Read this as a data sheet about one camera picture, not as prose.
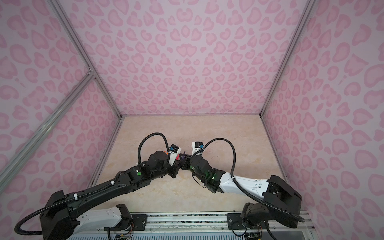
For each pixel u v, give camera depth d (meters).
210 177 0.60
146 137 0.57
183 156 0.75
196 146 0.69
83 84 0.84
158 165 0.59
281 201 0.42
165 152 0.65
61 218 0.39
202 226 0.72
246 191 0.46
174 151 0.67
